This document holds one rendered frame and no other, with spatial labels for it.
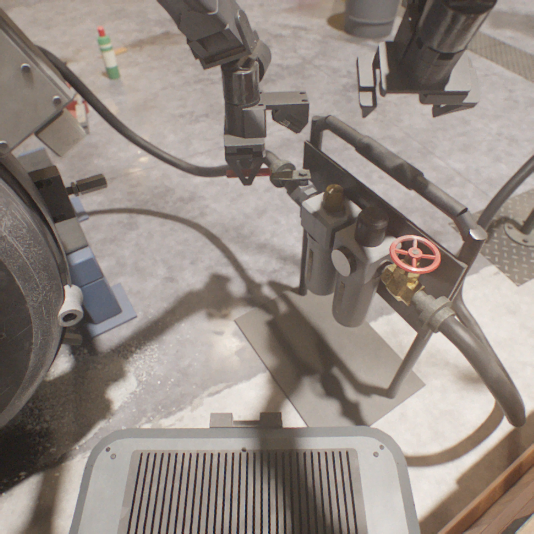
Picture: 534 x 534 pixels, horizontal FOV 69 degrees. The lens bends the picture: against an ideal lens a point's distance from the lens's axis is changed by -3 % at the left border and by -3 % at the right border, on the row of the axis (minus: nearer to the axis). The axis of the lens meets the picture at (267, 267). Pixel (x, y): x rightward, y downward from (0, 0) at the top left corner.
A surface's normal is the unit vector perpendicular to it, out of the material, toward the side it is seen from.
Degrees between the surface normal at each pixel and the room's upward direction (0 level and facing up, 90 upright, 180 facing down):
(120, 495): 0
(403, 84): 30
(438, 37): 114
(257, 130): 90
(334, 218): 0
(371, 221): 0
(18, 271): 91
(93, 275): 90
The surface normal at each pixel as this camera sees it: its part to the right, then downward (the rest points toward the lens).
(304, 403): -0.02, -0.65
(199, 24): 0.07, 1.00
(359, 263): -0.84, 0.42
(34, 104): 0.54, 0.64
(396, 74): -0.01, -0.18
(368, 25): -0.23, 0.80
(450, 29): -0.40, 0.90
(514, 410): 0.07, 0.68
